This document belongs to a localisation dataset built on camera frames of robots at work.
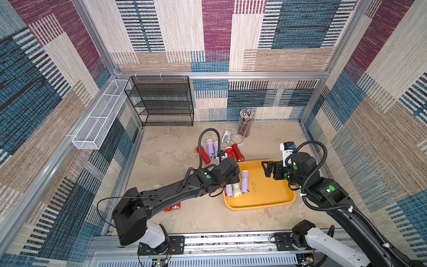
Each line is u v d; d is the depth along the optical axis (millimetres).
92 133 923
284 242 731
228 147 1022
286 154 623
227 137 1110
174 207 828
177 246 736
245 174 913
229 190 866
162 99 1082
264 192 831
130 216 407
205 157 992
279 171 628
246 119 992
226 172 577
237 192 850
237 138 1114
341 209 443
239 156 992
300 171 519
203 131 644
